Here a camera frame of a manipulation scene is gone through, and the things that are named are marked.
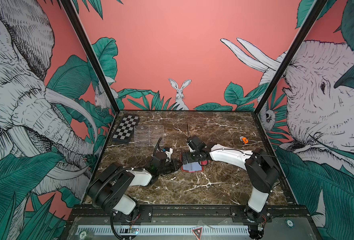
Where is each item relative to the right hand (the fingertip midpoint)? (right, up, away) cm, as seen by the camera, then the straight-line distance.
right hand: (186, 156), depth 90 cm
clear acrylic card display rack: (-26, +12, +11) cm, 31 cm away
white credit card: (+3, -6, 0) cm, 7 cm away
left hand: (-1, -3, -4) cm, 5 cm away
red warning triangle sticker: (+5, -31, -21) cm, 38 cm away
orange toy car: (+40, +9, +12) cm, 43 cm away
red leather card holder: (+11, -5, +5) cm, 13 cm away
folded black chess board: (-44, +14, +13) cm, 48 cm away
